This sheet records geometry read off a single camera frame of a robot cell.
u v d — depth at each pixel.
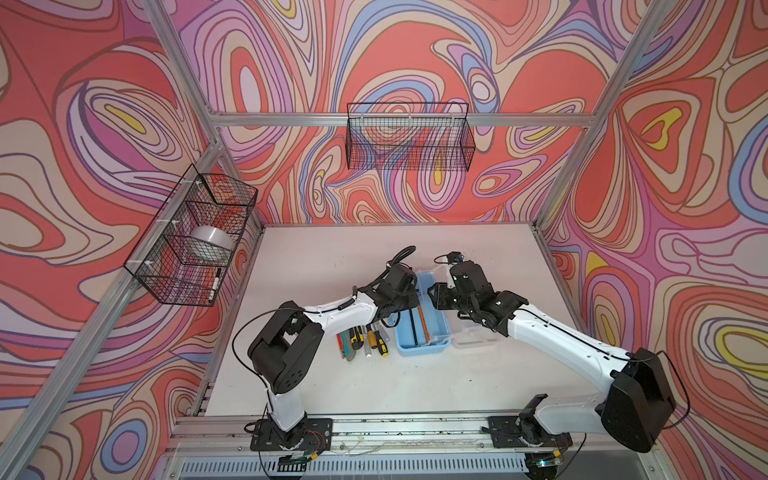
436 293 0.72
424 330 0.90
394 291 0.69
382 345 0.86
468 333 0.80
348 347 0.87
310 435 0.72
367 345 0.88
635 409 0.40
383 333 0.90
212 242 0.71
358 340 0.88
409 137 0.97
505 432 0.73
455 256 0.73
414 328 0.91
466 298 0.62
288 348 0.47
